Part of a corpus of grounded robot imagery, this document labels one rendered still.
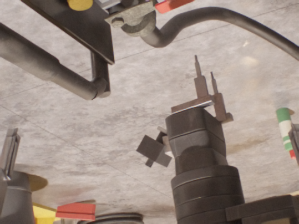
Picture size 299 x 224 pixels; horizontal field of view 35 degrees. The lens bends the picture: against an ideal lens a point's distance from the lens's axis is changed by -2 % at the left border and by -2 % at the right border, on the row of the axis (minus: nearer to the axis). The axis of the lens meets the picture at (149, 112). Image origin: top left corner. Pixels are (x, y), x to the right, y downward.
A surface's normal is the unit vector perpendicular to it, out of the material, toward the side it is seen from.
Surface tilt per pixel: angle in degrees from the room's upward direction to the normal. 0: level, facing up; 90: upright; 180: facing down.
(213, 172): 90
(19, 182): 95
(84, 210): 90
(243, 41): 0
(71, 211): 90
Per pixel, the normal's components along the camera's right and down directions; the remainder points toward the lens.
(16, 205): 0.63, -0.46
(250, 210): -0.46, -0.29
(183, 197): -0.72, -0.18
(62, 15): 0.88, -0.30
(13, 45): 0.77, 0.33
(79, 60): 0.14, 0.91
